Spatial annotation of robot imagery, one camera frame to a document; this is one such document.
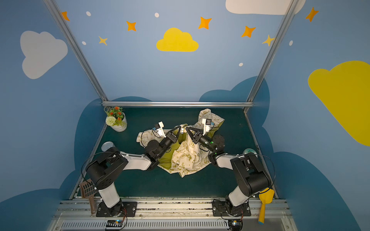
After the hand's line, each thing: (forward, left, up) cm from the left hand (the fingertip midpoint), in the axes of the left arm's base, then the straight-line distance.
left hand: (180, 126), depth 79 cm
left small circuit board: (-43, +33, -28) cm, 61 cm away
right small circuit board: (-43, -30, -29) cm, 60 cm away
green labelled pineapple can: (-5, -43, -17) cm, 46 cm away
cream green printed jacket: (-8, -4, -17) cm, 19 cm away
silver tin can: (-2, +49, -20) cm, 53 cm away
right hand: (-1, -4, 0) cm, 4 cm away
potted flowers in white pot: (+14, +45, -11) cm, 48 cm away
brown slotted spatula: (-27, +52, -25) cm, 64 cm away
